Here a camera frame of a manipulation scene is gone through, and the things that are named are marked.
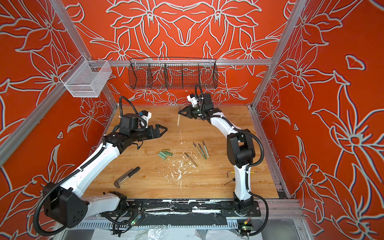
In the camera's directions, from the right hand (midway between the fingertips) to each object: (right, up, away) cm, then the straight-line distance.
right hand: (177, 112), depth 86 cm
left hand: (-8, -9, -9) cm, 15 cm away
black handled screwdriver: (+32, -38, -4) cm, 50 cm away
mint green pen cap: (-10, -27, +6) cm, 29 cm away
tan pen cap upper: (-8, -24, +9) cm, 27 cm away
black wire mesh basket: (-8, +27, +15) cm, 32 cm away
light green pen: (+18, -24, +9) cm, 31 cm away
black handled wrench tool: (-29, -36, -2) cm, 47 cm away
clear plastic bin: (-58, +22, +6) cm, 62 cm away
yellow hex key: (+25, -25, -29) cm, 46 cm away
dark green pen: (+15, -25, +7) cm, 30 cm away
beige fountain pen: (+1, -4, 0) cm, 4 cm away
